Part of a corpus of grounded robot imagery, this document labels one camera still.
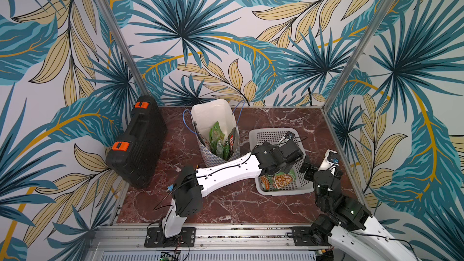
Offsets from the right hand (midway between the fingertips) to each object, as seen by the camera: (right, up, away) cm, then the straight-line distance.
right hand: (317, 160), depth 72 cm
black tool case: (-73, +1, +1) cm, 73 cm away
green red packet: (-10, -13, +16) cm, 23 cm away
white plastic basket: (-21, +8, +26) cm, 34 cm away
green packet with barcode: (-18, -13, +11) cm, 25 cm away
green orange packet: (-39, +2, +12) cm, 40 cm away
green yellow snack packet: (-43, +9, +26) cm, 51 cm away
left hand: (-15, +1, +5) cm, 16 cm away
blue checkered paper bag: (-47, +20, +16) cm, 53 cm away
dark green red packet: (-54, -2, +24) cm, 59 cm away
